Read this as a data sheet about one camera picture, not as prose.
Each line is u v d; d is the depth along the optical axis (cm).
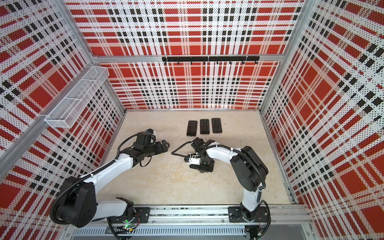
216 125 113
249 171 48
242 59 89
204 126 114
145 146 68
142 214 74
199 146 73
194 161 81
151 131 82
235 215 73
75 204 41
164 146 80
